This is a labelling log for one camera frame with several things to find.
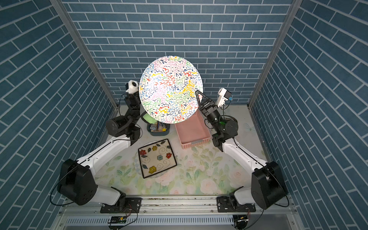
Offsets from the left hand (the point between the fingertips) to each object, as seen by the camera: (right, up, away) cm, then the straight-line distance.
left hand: (155, 94), depth 49 cm
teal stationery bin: (-11, -16, +53) cm, 56 cm away
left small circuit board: (-25, -60, +23) cm, 69 cm away
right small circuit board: (+37, -59, +21) cm, 73 cm away
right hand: (+15, +1, +7) cm, 17 cm away
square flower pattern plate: (-10, -34, +41) cm, 54 cm away
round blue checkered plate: (-21, -36, +39) cm, 57 cm away
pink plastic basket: (+14, -19, +51) cm, 56 cm away
